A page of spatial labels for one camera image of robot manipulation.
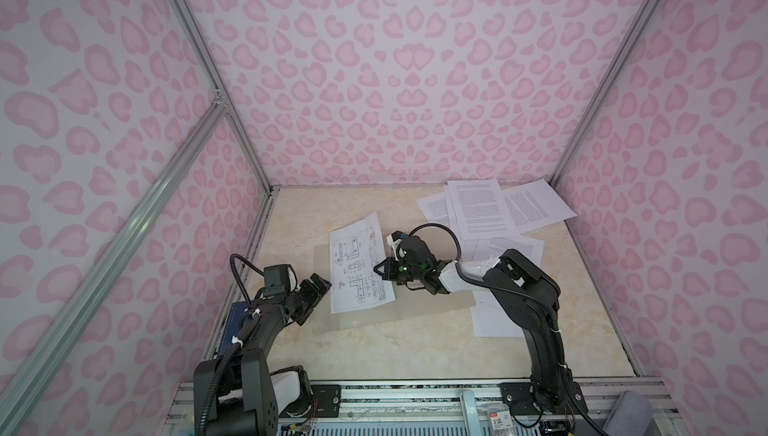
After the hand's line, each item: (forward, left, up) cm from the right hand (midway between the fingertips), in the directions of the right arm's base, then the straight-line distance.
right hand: (375, 268), depth 91 cm
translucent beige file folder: (-10, -12, -5) cm, 16 cm away
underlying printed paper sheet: (+29, -20, -6) cm, 36 cm away
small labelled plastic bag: (-37, -31, -3) cm, 49 cm away
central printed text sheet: (+29, -38, -7) cm, 48 cm away
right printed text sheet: (+32, -59, -6) cm, 67 cm away
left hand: (-7, +15, -2) cm, 16 cm away
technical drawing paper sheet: (+8, +7, -4) cm, 12 cm away
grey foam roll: (-35, -61, -3) cm, 71 cm away
